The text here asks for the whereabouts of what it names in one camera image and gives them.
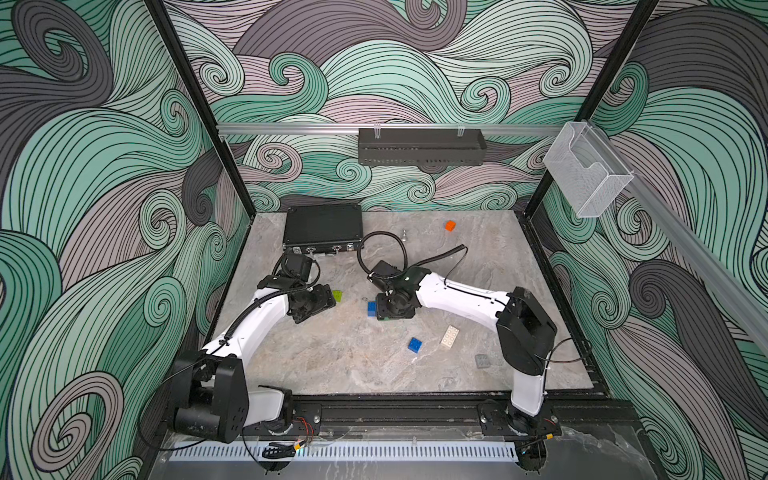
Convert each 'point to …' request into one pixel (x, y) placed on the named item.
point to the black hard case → (326, 229)
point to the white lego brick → (449, 336)
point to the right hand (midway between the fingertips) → (382, 316)
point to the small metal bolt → (404, 235)
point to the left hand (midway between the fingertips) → (325, 302)
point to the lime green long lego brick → (338, 295)
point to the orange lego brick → (450, 225)
